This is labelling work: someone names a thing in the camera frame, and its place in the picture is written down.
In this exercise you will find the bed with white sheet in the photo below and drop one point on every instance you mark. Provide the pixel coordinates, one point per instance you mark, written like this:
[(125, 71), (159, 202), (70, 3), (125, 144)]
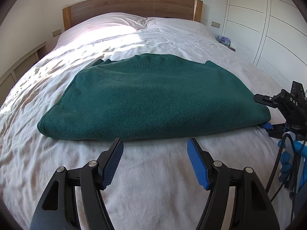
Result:
[(156, 196)]

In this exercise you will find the white wardrobe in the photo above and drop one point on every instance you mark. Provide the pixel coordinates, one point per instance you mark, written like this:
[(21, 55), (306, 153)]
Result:
[(244, 12)]

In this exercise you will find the person's right hand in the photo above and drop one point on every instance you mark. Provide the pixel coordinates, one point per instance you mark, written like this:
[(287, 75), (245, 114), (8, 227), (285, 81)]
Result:
[(285, 165)]

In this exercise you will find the blue item on nightstand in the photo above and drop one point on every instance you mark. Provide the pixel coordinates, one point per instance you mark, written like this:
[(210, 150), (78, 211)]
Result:
[(224, 40)]

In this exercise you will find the beige slatted cabinet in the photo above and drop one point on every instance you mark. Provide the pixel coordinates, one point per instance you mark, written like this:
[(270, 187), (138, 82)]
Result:
[(21, 64)]

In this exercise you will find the white pillow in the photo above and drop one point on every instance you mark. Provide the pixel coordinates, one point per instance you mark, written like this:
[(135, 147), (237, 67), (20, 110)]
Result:
[(108, 22), (179, 27)]

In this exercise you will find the green knit sweater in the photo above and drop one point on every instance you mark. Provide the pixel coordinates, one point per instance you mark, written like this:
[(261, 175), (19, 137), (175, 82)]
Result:
[(153, 100)]

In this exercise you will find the wooden nightstand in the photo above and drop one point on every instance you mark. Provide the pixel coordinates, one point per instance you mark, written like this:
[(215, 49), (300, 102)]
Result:
[(232, 48)]

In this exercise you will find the wooden headboard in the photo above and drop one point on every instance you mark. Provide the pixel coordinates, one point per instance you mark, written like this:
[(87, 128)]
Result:
[(132, 4)]

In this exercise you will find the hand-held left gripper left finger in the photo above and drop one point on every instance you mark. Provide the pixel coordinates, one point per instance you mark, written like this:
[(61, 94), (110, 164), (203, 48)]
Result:
[(111, 165)]

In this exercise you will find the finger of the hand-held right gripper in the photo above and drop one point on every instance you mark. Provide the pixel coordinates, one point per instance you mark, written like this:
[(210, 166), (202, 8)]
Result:
[(266, 99), (275, 130)]

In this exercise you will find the wall switch panel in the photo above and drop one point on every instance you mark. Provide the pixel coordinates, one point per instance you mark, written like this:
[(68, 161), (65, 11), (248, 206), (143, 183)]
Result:
[(56, 32), (215, 24)]

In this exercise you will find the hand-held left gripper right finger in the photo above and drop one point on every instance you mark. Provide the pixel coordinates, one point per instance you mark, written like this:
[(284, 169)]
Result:
[(197, 165)]

